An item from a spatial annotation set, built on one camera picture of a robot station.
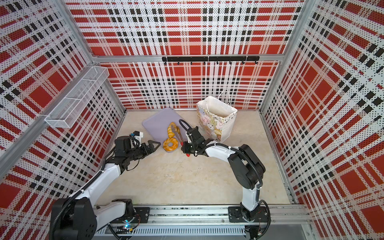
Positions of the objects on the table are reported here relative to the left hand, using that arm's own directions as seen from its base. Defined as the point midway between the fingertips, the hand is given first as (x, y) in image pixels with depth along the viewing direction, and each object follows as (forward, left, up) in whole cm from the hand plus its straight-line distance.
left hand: (156, 148), depth 84 cm
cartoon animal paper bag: (+13, -35, +12) cm, 39 cm away
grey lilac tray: (+28, +8, -14) cm, 32 cm away
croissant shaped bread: (+18, -5, -11) cm, 21 cm away
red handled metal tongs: (+13, -11, -6) cm, 18 cm away
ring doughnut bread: (+7, -6, -11) cm, 14 cm away
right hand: (+2, -14, -6) cm, 15 cm away
